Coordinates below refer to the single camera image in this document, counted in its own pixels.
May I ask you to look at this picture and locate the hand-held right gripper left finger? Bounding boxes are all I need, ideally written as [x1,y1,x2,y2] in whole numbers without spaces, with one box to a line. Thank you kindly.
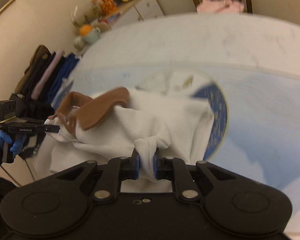
[56,148,141,203]

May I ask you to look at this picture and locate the white hoodie with brown lining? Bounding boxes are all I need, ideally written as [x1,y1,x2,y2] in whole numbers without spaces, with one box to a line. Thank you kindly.
[34,87,215,193]

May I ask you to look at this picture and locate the person's left hand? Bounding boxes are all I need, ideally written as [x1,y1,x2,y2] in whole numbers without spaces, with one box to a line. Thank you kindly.
[0,131,27,155]

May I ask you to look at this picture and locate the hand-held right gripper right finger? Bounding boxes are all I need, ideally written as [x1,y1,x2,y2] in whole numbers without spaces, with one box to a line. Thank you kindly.
[154,149,237,203]

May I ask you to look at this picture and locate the person's dark clothing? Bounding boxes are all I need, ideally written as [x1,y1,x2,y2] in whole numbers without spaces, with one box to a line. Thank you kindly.
[0,171,22,240]

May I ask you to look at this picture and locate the royal blue folded garment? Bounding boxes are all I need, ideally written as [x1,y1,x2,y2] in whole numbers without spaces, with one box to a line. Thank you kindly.
[50,53,80,105]

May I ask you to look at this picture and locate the orange ball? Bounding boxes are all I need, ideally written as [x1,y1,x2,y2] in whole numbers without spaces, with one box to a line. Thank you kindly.
[79,24,94,36]

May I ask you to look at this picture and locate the brown folded garment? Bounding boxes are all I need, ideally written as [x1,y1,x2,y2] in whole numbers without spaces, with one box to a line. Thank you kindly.
[15,44,52,93]

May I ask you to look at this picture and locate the pink folded garment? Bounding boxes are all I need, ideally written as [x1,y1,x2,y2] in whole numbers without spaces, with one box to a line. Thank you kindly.
[31,49,65,100]

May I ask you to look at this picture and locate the orange snack bags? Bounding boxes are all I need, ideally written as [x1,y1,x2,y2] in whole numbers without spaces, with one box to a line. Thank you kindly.
[92,0,118,13]

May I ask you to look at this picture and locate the pink clothes pile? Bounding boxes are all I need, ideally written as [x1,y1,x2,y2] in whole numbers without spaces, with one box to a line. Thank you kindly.
[197,0,245,14]

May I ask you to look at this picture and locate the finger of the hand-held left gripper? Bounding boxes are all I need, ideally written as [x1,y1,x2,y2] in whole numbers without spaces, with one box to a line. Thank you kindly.
[41,120,61,133]

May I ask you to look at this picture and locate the low white cabinet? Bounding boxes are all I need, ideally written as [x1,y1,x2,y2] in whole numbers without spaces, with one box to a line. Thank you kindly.
[107,0,165,30]

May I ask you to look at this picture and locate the white round jar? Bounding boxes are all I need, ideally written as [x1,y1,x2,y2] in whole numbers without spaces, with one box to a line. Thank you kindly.
[73,35,87,51]

